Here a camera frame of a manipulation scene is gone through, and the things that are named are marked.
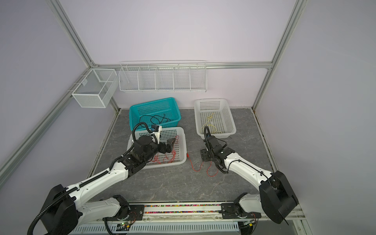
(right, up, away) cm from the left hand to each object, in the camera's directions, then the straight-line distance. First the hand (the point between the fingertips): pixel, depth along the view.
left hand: (168, 138), depth 80 cm
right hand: (+23, -9, +7) cm, 26 cm away
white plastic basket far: (+33, +16, +37) cm, 52 cm away
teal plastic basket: (-10, +17, +40) cm, 45 cm away
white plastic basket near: (+4, -12, +15) cm, 19 cm away
